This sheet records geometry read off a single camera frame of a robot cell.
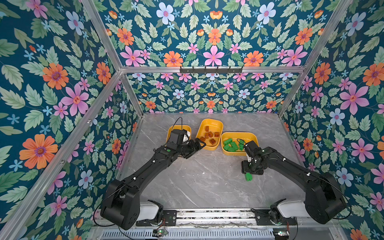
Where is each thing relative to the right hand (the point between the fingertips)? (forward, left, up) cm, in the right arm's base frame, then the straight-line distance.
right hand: (246, 170), depth 85 cm
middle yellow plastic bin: (+36, +16, -2) cm, 39 cm away
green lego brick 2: (+18, +9, -3) cm, 20 cm away
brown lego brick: (+27, +22, -2) cm, 35 cm away
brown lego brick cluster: (+27, +20, -1) cm, 34 cm away
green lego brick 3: (-2, -2, -3) cm, 5 cm away
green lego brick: (+22, +8, -2) cm, 24 cm away
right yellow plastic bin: (+27, -6, -3) cm, 27 cm away
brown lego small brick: (+34, +22, -2) cm, 40 cm away
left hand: (+8, +24, +16) cm, 30 cm away
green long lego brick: (+19, +4, -2) cm, 19 cm away
